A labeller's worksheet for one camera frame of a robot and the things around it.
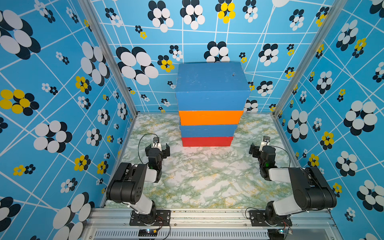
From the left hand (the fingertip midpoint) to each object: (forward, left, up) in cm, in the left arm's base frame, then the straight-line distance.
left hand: (160, 143), depth 93 cm
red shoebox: (+4, -30, -4) cm, 31 cm away
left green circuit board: (-45, +1, -11) cm, 46 cm away
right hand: (-1, -65, 0) cm, 65 cm away
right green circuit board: (-46, -61, -8) cm, 77 cm away
